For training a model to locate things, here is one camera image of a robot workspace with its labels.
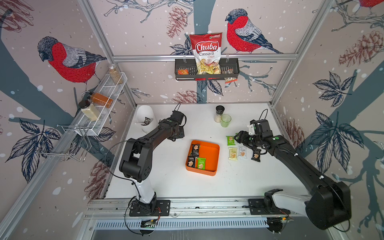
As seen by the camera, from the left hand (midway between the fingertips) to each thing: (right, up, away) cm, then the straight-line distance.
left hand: (181, 131), depth 95 cm
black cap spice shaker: (+26, +14, +7) cm, 30 cm away
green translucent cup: (+31, +7, +12) cm, 34 cm away
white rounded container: (-27, +10, +9) cm, 30 cm away
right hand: (+33, -2, -11) cm, 35 cm away
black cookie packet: (+47, -14, -4) cm, 50 cm away
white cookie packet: (+39, -13, -2) cm, 41 cm away
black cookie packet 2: (+9, -11, -2) cm, 15 cm away
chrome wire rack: (-46, -2, -28) cm, 54 cm away
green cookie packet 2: (+13, -18, -7) cm, 23 cm away
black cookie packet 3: (+7, -17, -9) cm, 20 cm away
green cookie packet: (+33, -6, +3) cm, 33 cm away
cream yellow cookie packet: (+33, -14, -2) cm, 36 cm away
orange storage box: (+19, -13, -2) cm, 23 cm away
